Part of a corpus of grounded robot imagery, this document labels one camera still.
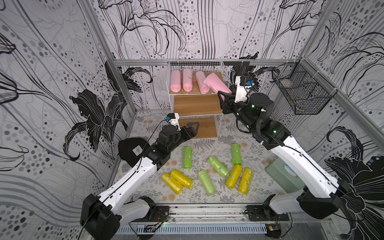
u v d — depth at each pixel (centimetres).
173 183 79
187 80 71
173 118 65
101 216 37
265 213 65
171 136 55
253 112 42
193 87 74
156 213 73
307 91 88
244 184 79
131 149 90
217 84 61
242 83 48
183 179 81
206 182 82
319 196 39
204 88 70
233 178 80
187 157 89
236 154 91
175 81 73
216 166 85
